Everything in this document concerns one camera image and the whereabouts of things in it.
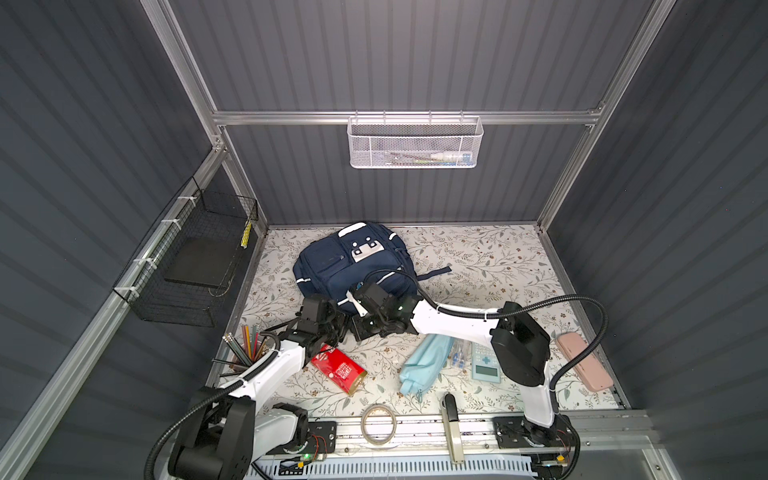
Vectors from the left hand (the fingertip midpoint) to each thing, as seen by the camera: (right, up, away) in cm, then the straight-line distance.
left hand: (356, 316), depth 86 cm
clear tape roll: (+3, -27, -10) cm, 29 cm away
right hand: (-1, -3, -4) cm, 5 cm away
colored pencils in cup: (-28, -7, -8) cm, 30 cm away
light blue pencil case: (+19, -12, -6) cm, 24 cm away
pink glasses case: (+65, -13, -4) cm, 66 cm away
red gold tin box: (-4, -15, -2) cm, 15 cm away
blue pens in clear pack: (+31, -11, 0) cm, 33 cm away
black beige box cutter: (+25, -22, -14) cm, 36 cm away
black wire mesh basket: (-40, +14, -16) cm, 45 cm away
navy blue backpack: (-2, +19, +15) cm, 24 cm away
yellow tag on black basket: (-31, +23, -3) cm, 39 cm away
